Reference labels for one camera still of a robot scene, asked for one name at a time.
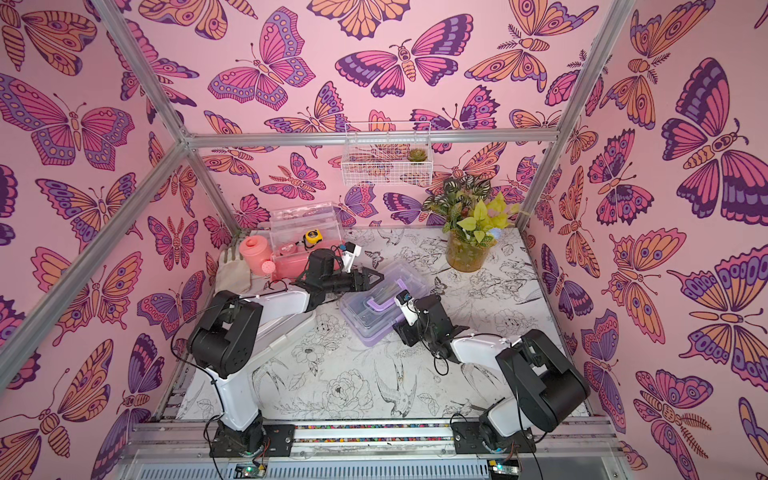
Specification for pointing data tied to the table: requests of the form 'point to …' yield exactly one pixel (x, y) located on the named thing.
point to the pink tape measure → (289, 248)
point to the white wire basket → (387, 164)
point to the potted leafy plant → (476, 215)
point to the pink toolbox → (295, 230)
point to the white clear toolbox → (284, 316)
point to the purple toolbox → (369, 314)
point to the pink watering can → (257, 255)
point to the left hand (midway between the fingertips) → (382, 278)
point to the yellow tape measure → (313, 236)
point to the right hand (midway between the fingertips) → (403, 317)
